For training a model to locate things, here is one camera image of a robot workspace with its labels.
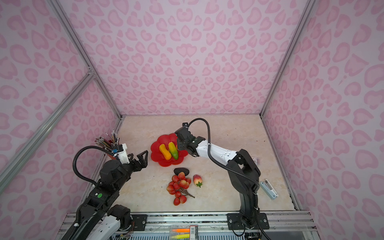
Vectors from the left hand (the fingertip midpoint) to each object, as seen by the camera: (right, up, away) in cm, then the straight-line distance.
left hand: (140, 150), depth 74 cm
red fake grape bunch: (+18, -20, +6) cm, 28 cm away
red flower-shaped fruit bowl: (+1, -6, +24) cm, 25 cm away
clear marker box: (+21, -38, -3) cm, 44 cm away
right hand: (+20, +4, +16) cm, 26 cm away
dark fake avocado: (+17, -14, +15) cm, 26 cm away
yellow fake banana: (+8, -5, +22) cm, 23 cm away
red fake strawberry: (+28, -18, +9) cm, 34 cm away
